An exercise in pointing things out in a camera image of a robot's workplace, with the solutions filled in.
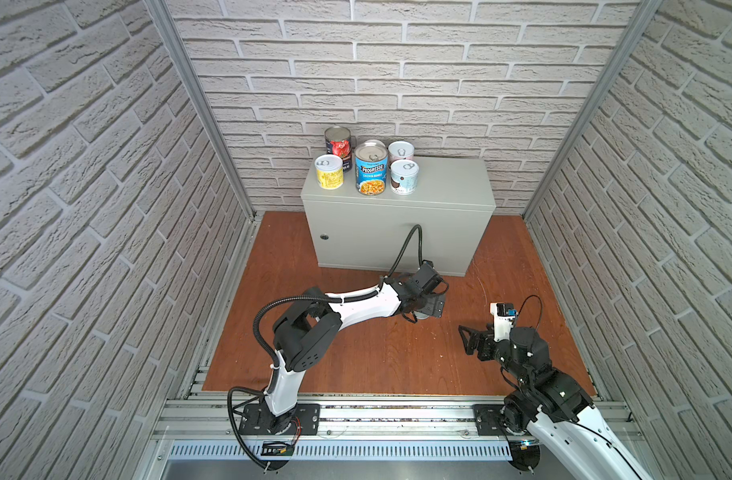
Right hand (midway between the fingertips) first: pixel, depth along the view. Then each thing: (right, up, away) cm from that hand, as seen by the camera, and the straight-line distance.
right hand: (474, 325), depth 78 cm
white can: (-14, +2, +1) cm, 15 cm away
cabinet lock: (-43, +24, +12) cm, 51 cm away
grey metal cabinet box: (-6, +32, -2) cm, 33 cm away
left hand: (-10, +6, +10) cm, 15 cm away
